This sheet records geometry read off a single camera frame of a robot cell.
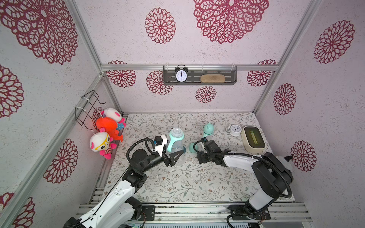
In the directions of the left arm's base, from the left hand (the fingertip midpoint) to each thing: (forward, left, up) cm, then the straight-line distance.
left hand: (178, 146), depth 69 cm
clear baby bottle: (+21, -22, -24) cm, 39 cm away
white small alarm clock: (+28, -41, -25) cm, 55 cm away
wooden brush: (+44, -21, +9) cm, 50 cm away
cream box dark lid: (+18, -51, -22) cm, 58 cm away
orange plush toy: (+20, +43, -8) cm, 48 cm away
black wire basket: (+17, +50, +7) cm, 53 cm away
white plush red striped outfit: (+8, +44, -8) cm, 46 cm away
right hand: (+9, -15, -24) cm, 30 cm away
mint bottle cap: (+19, -19, -11) cm, 29 cm away
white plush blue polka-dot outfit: (+29, +44, -8) cm, 53 cm away
